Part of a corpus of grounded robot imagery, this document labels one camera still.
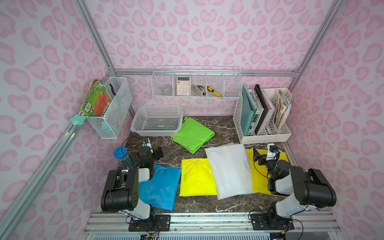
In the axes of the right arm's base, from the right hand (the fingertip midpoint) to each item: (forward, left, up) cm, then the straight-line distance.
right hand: (262, 146), depth 88 cm
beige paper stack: (+20, -14, +13) cm, 28 cm away
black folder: (+12, -1, +4) cm, 12 cm away
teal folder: (+11, +10, +18) cm, 23 cm away
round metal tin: (+28, +58, +19) cm, 67 cm away
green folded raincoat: (+13, +42, -7) cm, 45 cm away
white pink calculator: (+32, +47, +20) cm, 61 cm away
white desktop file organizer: (+18, -13, -11) cm, 25 cm away
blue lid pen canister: (-13, +76, +6) cm, 78 cm away
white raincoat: (-12, +18, -7) cm, 22 cm away
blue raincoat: (-25, +58, -9) cm, 63 cm away
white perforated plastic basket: (+30, +71, -10) cm, 77 cm away
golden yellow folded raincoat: (-18, +7, +3) cm, 19 cm away
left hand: (+2, +68, -3) cm, 68 cm away
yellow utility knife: (+34, +31, +16) cm, 49 cm away
